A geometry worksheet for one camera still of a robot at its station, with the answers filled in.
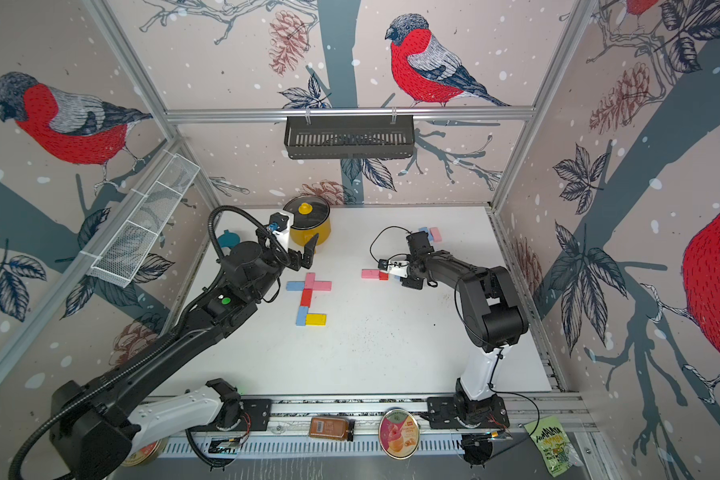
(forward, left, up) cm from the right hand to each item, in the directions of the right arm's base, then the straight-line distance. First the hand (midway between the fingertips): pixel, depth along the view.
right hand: (410, 266), depth 100 cm
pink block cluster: (-3, +14, -2) cm, 14 cm away
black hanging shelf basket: (+37, +22, +27) cm, 51 cm away
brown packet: (-48, +19, +2) cm, 51 cm away
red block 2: (-12, +34, -2) cm, 37 cm away
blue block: (+20, -7, -3) cm, 21 cm away
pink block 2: (-8, +30, -2) cm, 31 cm away
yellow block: (-19, +30, -2) cm, 36 cm away
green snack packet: (-49, -31, -1) cm, 58 cm away
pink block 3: (+14, -11, -1) cm, 18 cm away
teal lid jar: (+5, +64, +6) cm, 64 cm away
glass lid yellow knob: (+15, +36, +11) cm, 41 cm away
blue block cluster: (-19, +35, -1) cm, 40 cm away
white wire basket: (-16, +81, +21) cm, 85 cm away
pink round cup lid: (-48, +5, +1) cm, 48 cm away
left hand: (-10, +30, +32) cm, 45 cm away
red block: (-3, +9, -2) cm, 10 cm away
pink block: (-6, +35, -1) cm, 35 cm away
